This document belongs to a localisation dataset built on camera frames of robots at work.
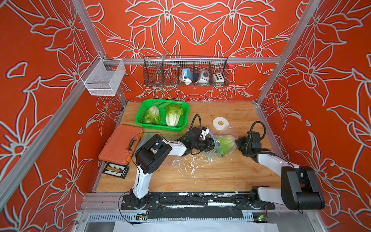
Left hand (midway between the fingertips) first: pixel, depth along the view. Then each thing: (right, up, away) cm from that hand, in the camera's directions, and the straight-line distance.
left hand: (219, 145), depth 84 cm
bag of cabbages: (+11, +7, +14) cm, 19 cm away
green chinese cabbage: (+4, 0, +1) cm, 4 cm away
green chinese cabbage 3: (-29, +21, +18) cm, 40 cm away
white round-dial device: (-8, +43, +6) cm, 44 cm away
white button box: (+2, +43, +11) cm, 45 cm away
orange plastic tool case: (-62, -1, +8) cm, 63 cm away
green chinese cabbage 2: (-44, +18, +16) cm, 50 cm away
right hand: (+10, +2, +7) cm, 13 cm away
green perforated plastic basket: (-22, +13, +13) cm, 28 cm away
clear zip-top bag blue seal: (-16, -11, +3) cm, 20 cm away
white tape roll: (+5, +9, +19) cm, 22 cm away
